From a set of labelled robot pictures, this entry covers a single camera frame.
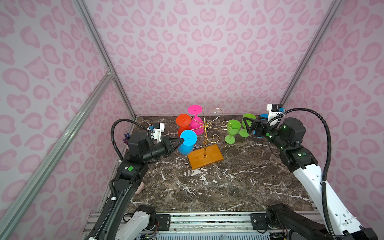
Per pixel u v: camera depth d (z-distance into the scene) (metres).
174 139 0.62
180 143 0.64
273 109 0.57
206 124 0.73
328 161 0.46
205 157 0.95
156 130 0.62
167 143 0.57
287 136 0.49
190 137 0.66
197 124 0.86
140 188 0.82
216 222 0.75
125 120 0.59
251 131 0.61
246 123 0.64
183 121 0.72
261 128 0.58
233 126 0.99
